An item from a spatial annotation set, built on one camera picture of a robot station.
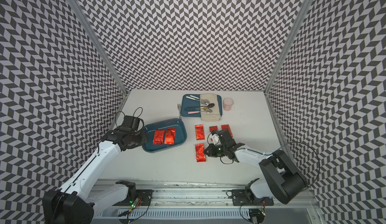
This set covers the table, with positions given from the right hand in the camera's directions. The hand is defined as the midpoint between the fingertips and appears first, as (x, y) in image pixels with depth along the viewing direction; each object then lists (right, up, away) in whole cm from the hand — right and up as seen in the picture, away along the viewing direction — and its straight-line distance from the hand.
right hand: (204, 154), depth 85 cm
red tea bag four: (+16, +14, +14) cm, 25 cm away
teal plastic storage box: (-14, +11, +2) cm, 18 cm away
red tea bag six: (-2, 0, 0) cm, 2 cm away
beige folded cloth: (+8, +21, +18) cm, 29 cm away
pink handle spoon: (+3, +24, +22) cm, 33 cm away
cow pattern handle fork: (-18, +26, +26) cm, 41 cm away
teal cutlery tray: (-14, +30, +29) cm, 44 cm away
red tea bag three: (-26, +11, -2) cm, 28 cm away
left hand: (-33, +9, -4) cm, 34 cm away
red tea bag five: (-20, +11, 0) cm, 23 cm away
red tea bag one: (-3, +10, +11) cm, 16 cm away
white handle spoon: (0, +31, +27) cm, 41 cm away
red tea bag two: (+6, +13, +15) cm, 20 cm away
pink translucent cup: (+17, +30, +19) cm, 39 cm away
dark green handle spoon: (+4, +28, +22) cm, 36 cm away
